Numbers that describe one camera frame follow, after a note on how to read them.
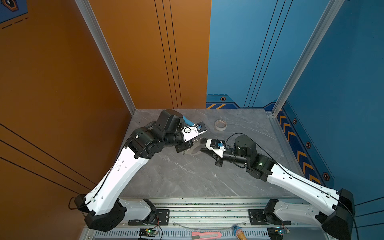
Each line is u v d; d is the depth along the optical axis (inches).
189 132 19.9
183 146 21.0
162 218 29.1
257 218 28.5
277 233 27.7
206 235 27.2
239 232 26.4
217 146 20.7
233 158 22.4
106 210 14.9
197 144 25.3
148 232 27.8
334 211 15.4
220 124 44.2
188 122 44.0
